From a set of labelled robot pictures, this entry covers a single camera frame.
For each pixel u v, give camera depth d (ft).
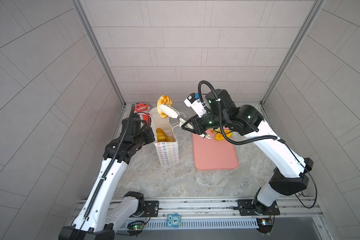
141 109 3.35
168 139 2.78
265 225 2.23
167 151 2.36
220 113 1.43
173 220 2.19
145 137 2.00
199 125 1.66
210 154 2.93
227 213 2.33
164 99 2.00
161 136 2.75
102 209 1.22
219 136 3.08
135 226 2.12
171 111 1.93
